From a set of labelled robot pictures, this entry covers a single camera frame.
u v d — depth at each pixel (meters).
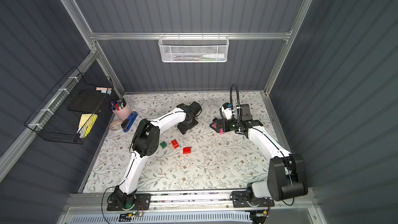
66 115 0.72
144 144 0.59
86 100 0.75
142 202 0.74
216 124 0.74
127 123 1.00
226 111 0.77
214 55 0.89
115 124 1.02
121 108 0.96
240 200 0.74
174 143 0.92
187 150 0.89
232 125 0.73
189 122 0.83
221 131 0.75
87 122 0.63
